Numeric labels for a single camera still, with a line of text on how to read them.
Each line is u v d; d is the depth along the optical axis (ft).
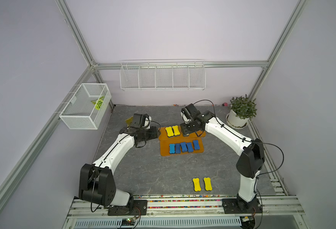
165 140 3.25
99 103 2.66
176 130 2.83
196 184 2.63
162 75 3.24
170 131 2.79
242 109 3.02
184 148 3.06
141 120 2.23
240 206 2.13
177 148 3.07
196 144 3.19
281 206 2.48
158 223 3.85
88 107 2.77
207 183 2.65
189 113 2.21
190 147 3.08
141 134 2.27
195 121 2.01
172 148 3.06
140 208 2.40
